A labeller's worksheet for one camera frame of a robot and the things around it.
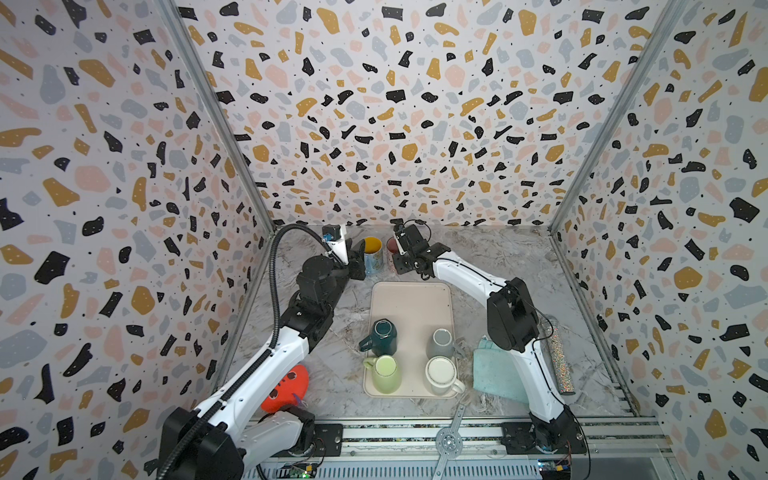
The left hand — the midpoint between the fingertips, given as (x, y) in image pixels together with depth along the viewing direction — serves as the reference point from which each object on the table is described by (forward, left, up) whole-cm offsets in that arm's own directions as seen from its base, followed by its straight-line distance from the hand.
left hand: (357, 236), depth 72 cm
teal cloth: (-22, -37, -32) cm, 54 cm away
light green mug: (-26, -7, -24) cm, 36 cm away
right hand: (+13, -9, -22) cm, 27 cm away
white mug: (-24, -21, -27) cm, 42 cm away
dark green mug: (-16, -6, -25) cm, 30 cm away
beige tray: (-2, -16, -33) cm, 37 cm away
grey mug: (-17, -21, -25) cm, 37 cm away
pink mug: (+15, -8, -22) cm, 27 cm away
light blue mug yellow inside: (+14, -2, -25) cm, 29 cm away
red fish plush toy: (-28, +17, -27) cm, 42 cm away
